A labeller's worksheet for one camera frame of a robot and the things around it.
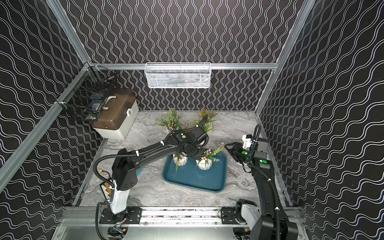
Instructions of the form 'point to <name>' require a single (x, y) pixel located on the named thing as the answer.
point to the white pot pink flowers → (180, 159)
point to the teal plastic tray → (214, 179)
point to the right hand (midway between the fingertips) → (227, 146)
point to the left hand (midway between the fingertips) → (200, 152)
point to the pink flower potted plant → (205, 162)
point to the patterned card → (107, 189)
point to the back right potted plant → (202, 113)
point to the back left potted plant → (171, 121)
